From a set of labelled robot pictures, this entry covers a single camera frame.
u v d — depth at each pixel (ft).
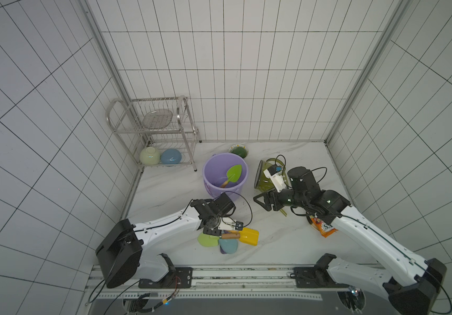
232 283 2.38
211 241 2.63
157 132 3.85
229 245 2.62
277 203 2.03
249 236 2.75
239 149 3.62
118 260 1.35
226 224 2.32
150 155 3.30
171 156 3.38
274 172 2.07
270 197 2.01
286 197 1.97
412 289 1.24
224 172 3.12
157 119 3.10
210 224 1.90
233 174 3.06
